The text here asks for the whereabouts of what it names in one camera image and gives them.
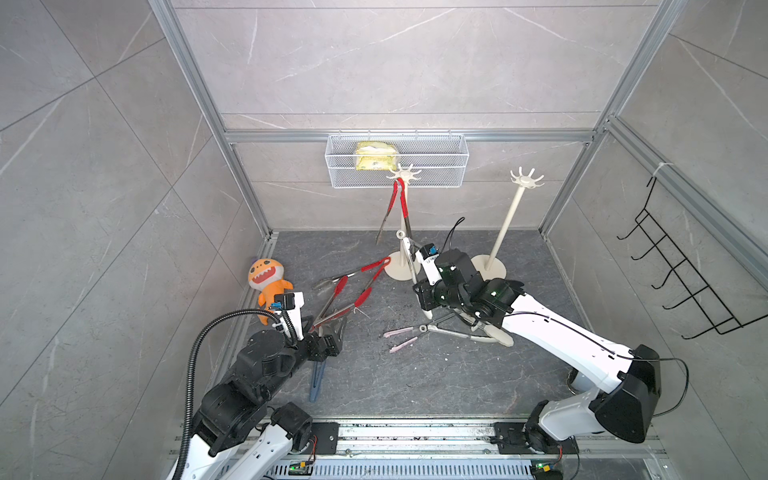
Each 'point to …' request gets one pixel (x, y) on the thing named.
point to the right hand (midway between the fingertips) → (416, 287)
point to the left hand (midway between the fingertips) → (331, 315)
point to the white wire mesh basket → (443, 159)
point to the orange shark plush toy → (266, 275)
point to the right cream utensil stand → (488, 266)
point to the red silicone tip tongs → (340, 285)
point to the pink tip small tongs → (390, 333)
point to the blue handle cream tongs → (318, 373)
